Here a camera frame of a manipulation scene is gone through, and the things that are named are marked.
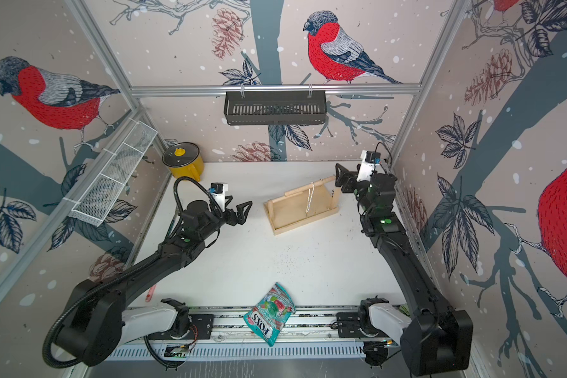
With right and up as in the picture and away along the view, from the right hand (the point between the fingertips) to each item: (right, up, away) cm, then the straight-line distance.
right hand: (349, 162), depth 75 cm
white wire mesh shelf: (-88, -14, +5) cm, 89 cm away
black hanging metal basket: (-26, +28, +30) cm, 49 cm away
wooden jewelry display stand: (-14, -17, +28) cm, 36 cm away
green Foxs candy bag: (-27, -50, -3) cm, 57 cm away
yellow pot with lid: (-69, +4, +32) cm, 76 cm away
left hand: (-35, -11, +6) cm, 38 cm away
